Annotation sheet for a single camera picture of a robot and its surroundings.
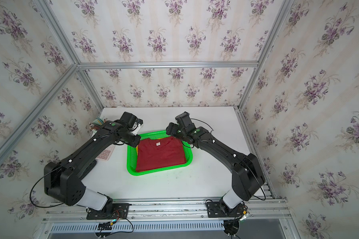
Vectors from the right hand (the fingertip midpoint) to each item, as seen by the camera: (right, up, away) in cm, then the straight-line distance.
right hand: (172, 130), depth 83 cm
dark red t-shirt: (-12, -15, +5) cm, 19 cm away
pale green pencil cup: (-49, +3, +9) cm, 50 cm away
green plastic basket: (+10, -16, +1) cm, 18 cm away
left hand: (-19, -7, 0) cm, 20 cm away
